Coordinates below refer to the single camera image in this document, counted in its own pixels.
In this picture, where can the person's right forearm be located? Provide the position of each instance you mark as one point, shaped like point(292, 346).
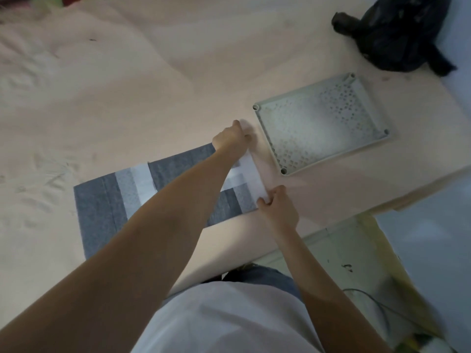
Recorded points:
point(324, 297)

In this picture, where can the person's left hand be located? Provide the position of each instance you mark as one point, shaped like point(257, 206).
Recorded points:
point(232, 141)

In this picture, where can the pink tablecloth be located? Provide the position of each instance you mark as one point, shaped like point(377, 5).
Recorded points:
point(110, 88)

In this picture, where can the black plastic bag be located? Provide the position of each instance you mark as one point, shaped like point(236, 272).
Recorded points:
point(397, 33)

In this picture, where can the grey and white absorbent pad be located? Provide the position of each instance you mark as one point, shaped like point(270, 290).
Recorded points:
point(95, 209)

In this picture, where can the person's blue jeans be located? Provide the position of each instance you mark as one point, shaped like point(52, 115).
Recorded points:
point(265, 277)

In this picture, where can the beige plastic tray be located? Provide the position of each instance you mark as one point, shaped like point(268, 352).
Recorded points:
point(316, 121)

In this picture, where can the person's left forearm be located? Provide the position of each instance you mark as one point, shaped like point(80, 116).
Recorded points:
point(128, 253)

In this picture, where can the person's right hand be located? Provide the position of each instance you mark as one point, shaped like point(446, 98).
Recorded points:
point(281, 213)

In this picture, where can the person's white shirt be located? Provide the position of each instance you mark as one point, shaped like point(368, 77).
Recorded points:
point(228, 323)

